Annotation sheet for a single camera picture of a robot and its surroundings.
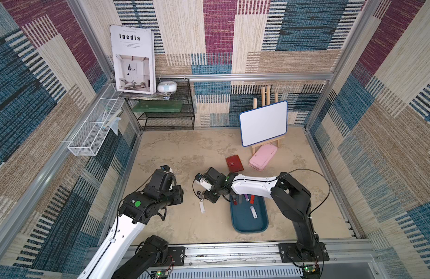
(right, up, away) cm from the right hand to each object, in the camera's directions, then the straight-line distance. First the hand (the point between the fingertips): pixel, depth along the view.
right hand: (207, 192), depth 91 cm
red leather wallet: (+15, +13, +11) cm, 23 cm away
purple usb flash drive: (+20, -2, -2) cm, 20 cm away
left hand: (-10, +5, -18) cm, 21 cm away
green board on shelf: (-28, +46, +8) cm, 54 cm away
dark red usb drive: (+14, -5, -2) cm, 15 cm away
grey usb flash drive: (+17, -3, -2) cm, 17 cm away
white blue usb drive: (+23, -8, -6) cm, 25 cm away
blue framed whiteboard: (+30, +36, +1) cm, 46 cm away
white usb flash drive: (-2, -6, -4) cm, 8 cm away
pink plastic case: (+32, +18, +12) cm, 38 cm away
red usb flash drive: (+23, -3, -2) cm, 23 cm away
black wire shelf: (-38, +40, +28) cm, 62 cm away
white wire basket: (-61, +27, -1) cm, 66 cm away
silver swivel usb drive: (-4, -1, 0) cm, 4 cm away
